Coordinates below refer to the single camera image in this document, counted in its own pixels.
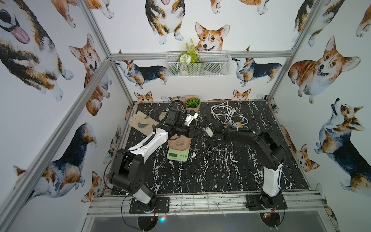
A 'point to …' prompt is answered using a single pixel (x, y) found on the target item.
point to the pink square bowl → (179, 142)
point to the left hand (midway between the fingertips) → (203, 131)
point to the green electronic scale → (180, 155)
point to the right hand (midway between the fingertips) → (210, 140)
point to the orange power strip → (238, 124)
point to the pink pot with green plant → (192, 103)
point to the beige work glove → (142, 123)
